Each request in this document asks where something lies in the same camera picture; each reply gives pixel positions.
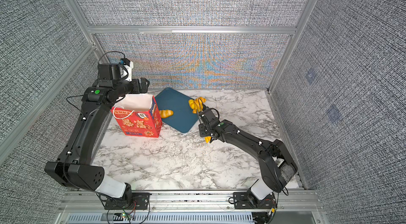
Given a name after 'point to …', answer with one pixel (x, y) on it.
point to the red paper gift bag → (138, 115)
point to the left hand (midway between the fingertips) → (142, 79)
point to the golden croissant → (196, 104)
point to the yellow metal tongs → (208, 139)
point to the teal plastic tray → (183, 119)
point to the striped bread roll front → (165, 113)
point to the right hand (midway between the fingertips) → (203, 124)
